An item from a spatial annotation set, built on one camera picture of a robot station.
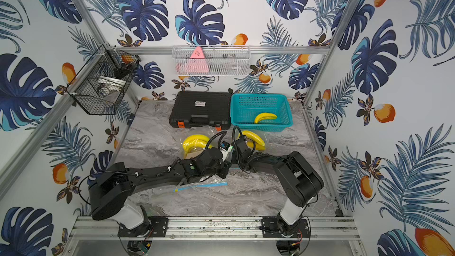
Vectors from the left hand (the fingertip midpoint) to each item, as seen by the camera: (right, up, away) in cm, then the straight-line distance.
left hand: (233, 163), depth 81 cm
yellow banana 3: (-21, +9, +11) cm, 25 cm away
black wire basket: (-63, +36, +3) cm, 73 cm away
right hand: (+1, +1, +15) cm, 15 cm away
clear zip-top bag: (+17, +11, +16) cm, 26 cm away
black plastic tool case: (-19, +26, +29) cm, 44 cm away
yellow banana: (+20, +22, +26) cm, 40 cm away
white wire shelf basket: (-2, +54, +20) cm, 58 cm away
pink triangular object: (-18, +49, +9) cm, 53 cm away
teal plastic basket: (+9, +28, +36) cm, 47 cm away
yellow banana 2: (+14, +7, +13) cm, 20 cm away
